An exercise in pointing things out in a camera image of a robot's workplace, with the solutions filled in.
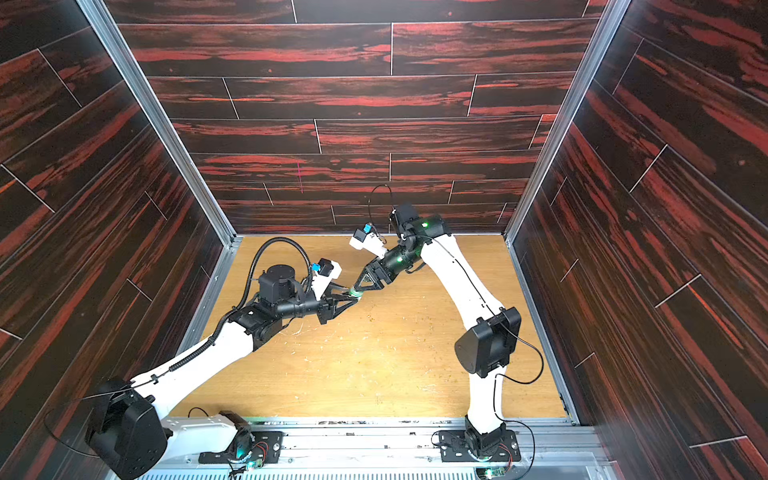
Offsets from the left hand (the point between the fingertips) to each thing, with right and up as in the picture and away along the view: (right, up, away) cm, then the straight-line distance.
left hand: (354, 296), depth 74 cm
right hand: (+4, +4, +3) cm, 6 cm away
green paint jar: (+1, +1, -2) cm, 3 cm away
